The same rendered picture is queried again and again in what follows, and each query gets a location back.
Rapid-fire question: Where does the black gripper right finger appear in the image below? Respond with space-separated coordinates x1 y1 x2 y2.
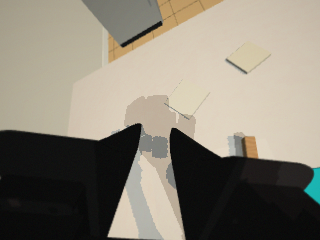
170 128 314 240

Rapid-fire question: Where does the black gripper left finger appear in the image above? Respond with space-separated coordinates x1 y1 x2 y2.
0 123 142 237

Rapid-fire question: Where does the beige square tile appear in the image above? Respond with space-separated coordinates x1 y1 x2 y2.
226 41 272 74

